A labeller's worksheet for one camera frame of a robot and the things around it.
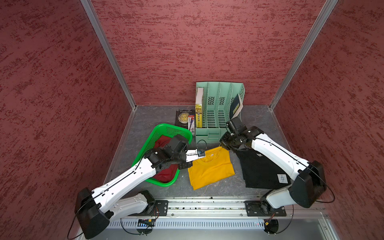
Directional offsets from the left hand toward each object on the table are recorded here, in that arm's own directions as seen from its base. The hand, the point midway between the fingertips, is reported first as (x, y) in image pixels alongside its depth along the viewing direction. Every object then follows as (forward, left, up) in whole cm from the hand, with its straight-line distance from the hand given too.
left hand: (191, 158), depth 75 cm
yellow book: (+29, -4, +8) cm, 30 cm away
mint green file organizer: (+48, -18, -2) cm, 51 cm away
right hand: (+8, -15, -2) cm, 17 cm away
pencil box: (+33, +1, -13) cm, 35 cm away
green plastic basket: (+24, +19, -9) cm, 32 cm away
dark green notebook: (+41, -31, -3) cm, 51 cm away
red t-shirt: (-4, +13, -14) cm, 20 cm away
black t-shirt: (-2, -40, -15) cm, 43 cm away
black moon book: (+39, +8, -14) cm, 43 cm away
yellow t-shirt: (+1, -15, -12) cm, 19 cm away
